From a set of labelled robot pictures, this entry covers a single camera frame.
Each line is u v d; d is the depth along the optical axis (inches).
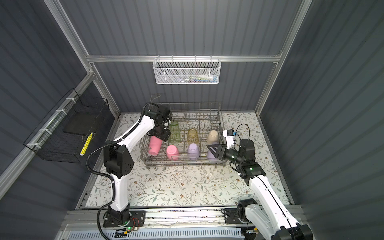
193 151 33.2
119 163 20.7
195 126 44.5
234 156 25.4
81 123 29.9
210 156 34.7
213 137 35.5
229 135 26.6
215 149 29.6
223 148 25.8
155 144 35.8
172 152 32.6
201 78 36.0
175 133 37.2
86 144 27.3
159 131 30.6
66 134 28.6
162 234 30.3
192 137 36.5
